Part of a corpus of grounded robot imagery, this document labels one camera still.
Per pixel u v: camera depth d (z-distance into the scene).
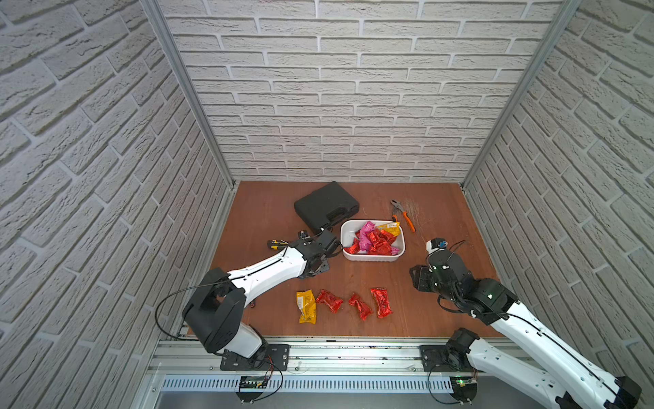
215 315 0.42
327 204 1.03
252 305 0.83
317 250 0.61
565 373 0.41
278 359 0.74
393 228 0.95
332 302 0.81
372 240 0.93
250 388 0.71
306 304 0.79
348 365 0.74
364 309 0.80
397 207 1.10
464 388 0.70
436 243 0.66
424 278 0.65
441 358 0.74
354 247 0.95
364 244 0.94
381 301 0.84
